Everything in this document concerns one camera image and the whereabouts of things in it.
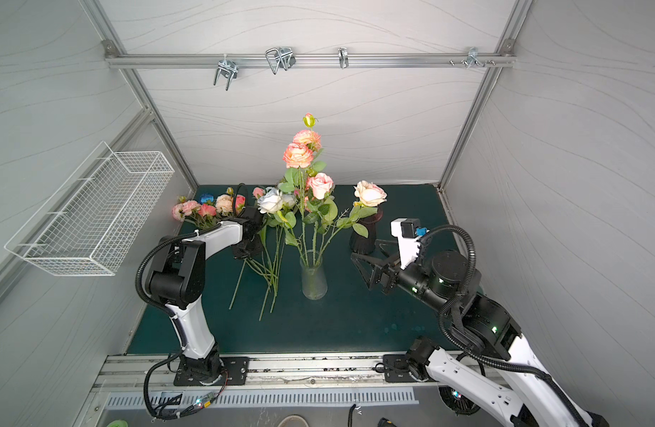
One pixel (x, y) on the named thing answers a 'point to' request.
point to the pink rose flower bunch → (207, 210)
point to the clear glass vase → (314, 285)
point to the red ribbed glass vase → (366, 245)
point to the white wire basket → (87, 224)
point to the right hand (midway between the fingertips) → (365, 248)
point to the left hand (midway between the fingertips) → (249, 252)
